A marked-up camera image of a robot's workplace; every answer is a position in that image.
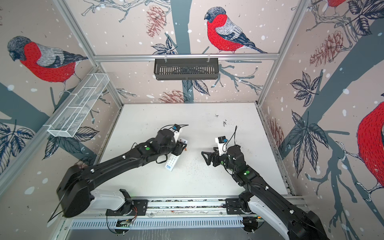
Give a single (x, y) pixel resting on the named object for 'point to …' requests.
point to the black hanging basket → (186, 69)
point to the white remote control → (173, 158)
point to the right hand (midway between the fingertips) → (206, 152)
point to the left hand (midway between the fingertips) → (183, 144)
